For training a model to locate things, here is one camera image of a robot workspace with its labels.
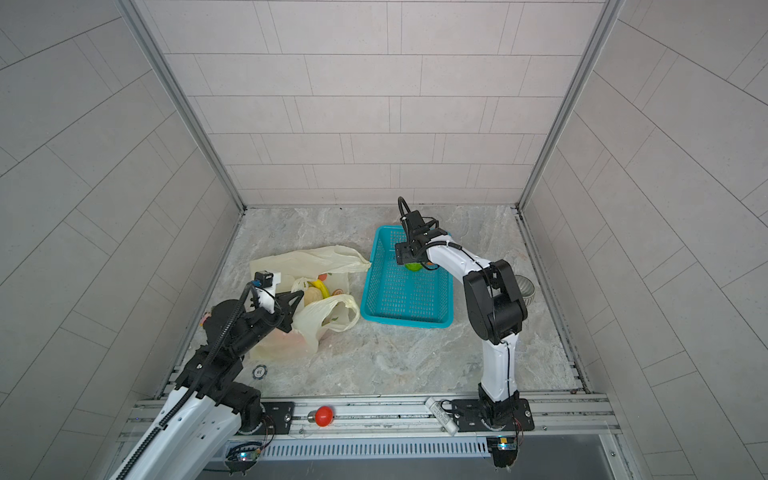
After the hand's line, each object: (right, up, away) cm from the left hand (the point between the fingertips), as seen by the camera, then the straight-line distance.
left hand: (309, 290), depth 73 cm
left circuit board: (-12, -35, -9) cm, 38 cm away
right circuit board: (+46, -35, -6) cm, 59 cm away
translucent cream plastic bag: (+2, -6, -6) cm, 9 cm away
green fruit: (+27, +3, +21) cm, 34 cm away
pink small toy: (-33, -9, +11) cm, 36 cm away
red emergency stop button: (+4, -29, -4) cm, 29 cm away
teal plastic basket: (+22, -6, +20) cm, 30 cm away
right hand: (+26, +7, +24) cm, 36 cm away
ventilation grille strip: (+29, -35, -5) cm, 46 cm away
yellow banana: (-1, -3, +18) cm, 18 cm away
